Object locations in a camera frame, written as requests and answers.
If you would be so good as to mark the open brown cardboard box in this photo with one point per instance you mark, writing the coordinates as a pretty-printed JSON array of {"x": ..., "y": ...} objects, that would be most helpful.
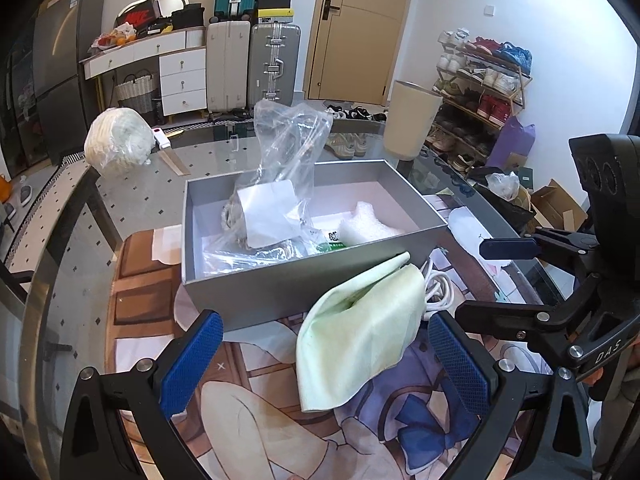
[{"x": 560, "y": 205}]

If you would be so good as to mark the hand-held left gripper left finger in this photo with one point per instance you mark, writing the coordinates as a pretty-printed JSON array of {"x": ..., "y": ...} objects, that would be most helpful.
[{"x": 192, "y": 360}]

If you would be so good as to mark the silver suitcase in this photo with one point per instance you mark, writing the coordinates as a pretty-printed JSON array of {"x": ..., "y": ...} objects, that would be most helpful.
[{"x": 275, "y": 65}]

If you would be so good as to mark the metal shoe rack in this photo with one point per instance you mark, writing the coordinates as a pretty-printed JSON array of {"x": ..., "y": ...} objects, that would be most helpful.
[{"x": 520, "y": 85}]

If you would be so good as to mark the grey slipper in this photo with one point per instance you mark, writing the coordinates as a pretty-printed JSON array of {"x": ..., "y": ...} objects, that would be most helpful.
[{"x": 26, "y": 195}]

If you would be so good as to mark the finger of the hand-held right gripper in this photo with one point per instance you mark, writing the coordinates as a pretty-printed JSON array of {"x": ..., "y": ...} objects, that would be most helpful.
[
  {"x": 507, "y": 248},
  {"x": 530, "y": 317}
]

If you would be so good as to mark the white dresser desk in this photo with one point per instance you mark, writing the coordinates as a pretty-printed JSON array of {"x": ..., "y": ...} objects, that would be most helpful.
[{"x": 182, "y": 80}]

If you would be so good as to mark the light green cloth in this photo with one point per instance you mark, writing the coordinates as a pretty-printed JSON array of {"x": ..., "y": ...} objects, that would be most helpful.
[{"x": 360, "y": 330}]

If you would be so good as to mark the white dotted rug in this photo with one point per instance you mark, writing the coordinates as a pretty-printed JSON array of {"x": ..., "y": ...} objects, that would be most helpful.
[{"x": 45, "y": 220}]

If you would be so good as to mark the beige suitcase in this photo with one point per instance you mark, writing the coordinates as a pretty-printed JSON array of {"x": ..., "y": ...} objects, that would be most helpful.
[{"x": 227, "y": 65}]

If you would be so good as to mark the printed cartoon desk mat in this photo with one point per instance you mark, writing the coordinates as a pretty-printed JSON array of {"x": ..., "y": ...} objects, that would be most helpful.
[{"x": 260, "y": 410}]

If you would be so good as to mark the white plastic bag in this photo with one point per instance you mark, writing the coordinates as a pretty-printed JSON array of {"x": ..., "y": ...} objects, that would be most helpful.
[{"x": 504, "y": 185}]

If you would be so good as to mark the scattered sneakers and sandals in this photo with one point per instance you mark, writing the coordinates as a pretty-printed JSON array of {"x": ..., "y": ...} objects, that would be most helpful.
[{"x": 350, "y": 135}]

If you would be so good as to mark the orange bag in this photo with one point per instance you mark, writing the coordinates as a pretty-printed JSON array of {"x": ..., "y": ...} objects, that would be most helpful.
[{"x": 4, "y": 187}]

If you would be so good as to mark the assorted shoes collection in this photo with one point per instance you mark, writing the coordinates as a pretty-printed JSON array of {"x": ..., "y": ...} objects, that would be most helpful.
[{"x": 490, "y": 80}]

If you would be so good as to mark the black and yellow box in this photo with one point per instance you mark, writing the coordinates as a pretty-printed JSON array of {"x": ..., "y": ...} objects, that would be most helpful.
[{"x": 275, "y": 16}]

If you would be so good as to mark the wicker basket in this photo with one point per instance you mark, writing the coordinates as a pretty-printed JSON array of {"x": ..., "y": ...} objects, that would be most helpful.
[{"x": 136, "y": 95}]

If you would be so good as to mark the bag of oranges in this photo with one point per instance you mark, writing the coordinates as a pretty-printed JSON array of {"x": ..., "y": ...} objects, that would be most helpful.
[{"x": 112, "y": 40}]

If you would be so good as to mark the red and black shoe box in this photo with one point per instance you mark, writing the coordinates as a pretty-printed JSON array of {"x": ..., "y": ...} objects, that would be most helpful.
[{"x": 137, "y": 15}]

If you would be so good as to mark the beige cylindrical bin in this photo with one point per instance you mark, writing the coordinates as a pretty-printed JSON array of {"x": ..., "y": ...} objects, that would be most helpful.
[{"x": 410, "y": 120}]

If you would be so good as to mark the silver cardboard box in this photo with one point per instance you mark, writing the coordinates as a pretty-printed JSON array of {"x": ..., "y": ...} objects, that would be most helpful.
[{"x": 260, "y": 295}]

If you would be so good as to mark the beige wooden door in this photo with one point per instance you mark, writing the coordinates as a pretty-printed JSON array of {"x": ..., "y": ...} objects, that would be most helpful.
[{"x": 360, "y": 35}]

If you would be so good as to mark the dark bag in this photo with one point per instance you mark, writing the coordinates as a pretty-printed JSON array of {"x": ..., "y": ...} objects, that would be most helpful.
[{"x": 482, "y": 175}]

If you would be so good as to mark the black handbag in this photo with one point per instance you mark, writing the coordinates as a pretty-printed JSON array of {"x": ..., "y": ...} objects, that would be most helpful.
[{"x": 189, "y": 16}]

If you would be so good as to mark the small clear zip bag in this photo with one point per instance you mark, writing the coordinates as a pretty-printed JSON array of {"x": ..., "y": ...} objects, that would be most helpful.
[{"x": 240, "y": 261}]

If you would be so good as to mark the dark glass cabinet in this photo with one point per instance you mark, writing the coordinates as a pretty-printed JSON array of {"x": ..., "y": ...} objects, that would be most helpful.
[{"x": 17, "y": 105}]

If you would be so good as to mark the grey refrigerator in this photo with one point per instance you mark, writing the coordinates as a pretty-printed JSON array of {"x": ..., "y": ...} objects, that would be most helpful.
[{"x": 65, "y": 70}]

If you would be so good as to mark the white wrapped bundle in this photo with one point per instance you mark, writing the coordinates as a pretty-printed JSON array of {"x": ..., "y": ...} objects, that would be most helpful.
[{"x": 117, "y": 142}]

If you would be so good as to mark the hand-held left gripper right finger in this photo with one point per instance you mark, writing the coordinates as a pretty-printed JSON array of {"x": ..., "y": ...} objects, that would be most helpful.
[{"x": 460, "y": 360}]

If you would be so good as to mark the green label packet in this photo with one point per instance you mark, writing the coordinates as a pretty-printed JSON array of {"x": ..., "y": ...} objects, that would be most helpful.
[{"x": 332, "y": 247}]

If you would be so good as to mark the white foam wrap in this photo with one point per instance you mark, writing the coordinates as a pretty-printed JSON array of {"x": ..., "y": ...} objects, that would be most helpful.
[{"x": 367, "y": 225}]

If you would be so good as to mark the large clear plastic bag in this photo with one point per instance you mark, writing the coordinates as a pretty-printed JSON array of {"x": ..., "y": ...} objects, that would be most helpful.
[{"x": 295, "y": 160}]

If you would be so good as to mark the purple bag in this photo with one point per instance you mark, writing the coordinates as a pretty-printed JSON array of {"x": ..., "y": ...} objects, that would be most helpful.
[{"x": 512, "y": 142}]

